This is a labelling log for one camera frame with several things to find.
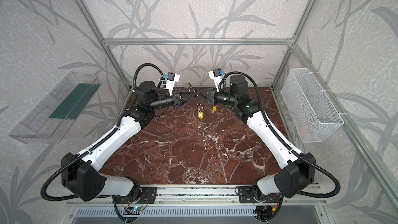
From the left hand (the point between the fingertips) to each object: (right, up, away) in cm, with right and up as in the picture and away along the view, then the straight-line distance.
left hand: (195, 92), depth 66 cm
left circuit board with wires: (-28, -54, +5) cm, 61 cm away
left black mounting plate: (-27, -48, +6) cm, 55 cm away
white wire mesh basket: (+48, -10, -4) cm, 50 cm away
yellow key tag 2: (+10, -9, +42) cm, 44 cm away
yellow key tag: (+2, -10, +4) cm, 12 cm away
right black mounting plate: (+24, -49, +7) cm, 55 cm away
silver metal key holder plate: (+2, -6, +1) cm, 6 cm away
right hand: (+2, +1, +1) cm, 2 cm away
